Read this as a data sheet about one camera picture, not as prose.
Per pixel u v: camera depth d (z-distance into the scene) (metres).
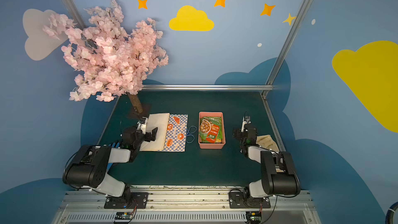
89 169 0.45
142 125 0.81
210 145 0.90
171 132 0.98
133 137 0.75
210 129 0.96
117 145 0.91
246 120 0.82
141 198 0.75
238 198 0.75
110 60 0.55
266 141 0.96
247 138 0.73
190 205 0.74
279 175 0.45
